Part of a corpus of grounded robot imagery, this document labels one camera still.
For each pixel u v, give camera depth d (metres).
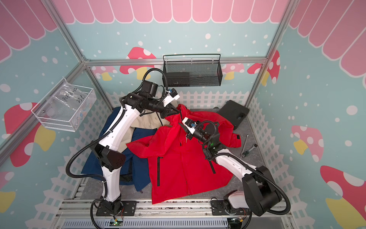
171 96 0.66
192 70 0.94
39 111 0.62
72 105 0.71
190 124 0.61
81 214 0.74
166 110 0.67
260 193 0.42
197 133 0.68
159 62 0.91
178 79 0.87
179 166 0.88
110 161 0.51
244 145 0.97
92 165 0.85
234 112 1.13
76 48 0.83
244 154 0.94
